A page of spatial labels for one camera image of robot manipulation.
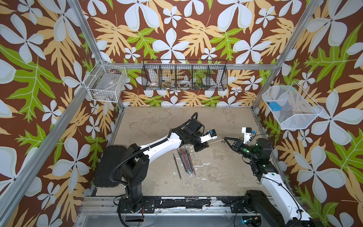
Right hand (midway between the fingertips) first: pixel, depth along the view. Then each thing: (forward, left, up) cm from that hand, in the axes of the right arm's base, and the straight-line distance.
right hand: (225, 139), depth 76 cm
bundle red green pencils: (-5, +20, -20) cm, 29 cm away
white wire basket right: (+19, -42, +5) cm, 46 cm away
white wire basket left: (+33, +71, +14) cm, 79 cm away
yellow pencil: (0, +3, -1) cm, 4 cm away
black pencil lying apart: (-7, +26, -22) cm, 35 cm away
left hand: (+2, +9, -6) cm, 11 cm away
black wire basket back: (+46, +23, +11) cm, 52 cm away
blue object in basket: (+21, -34, +4) cm, 41 cm away
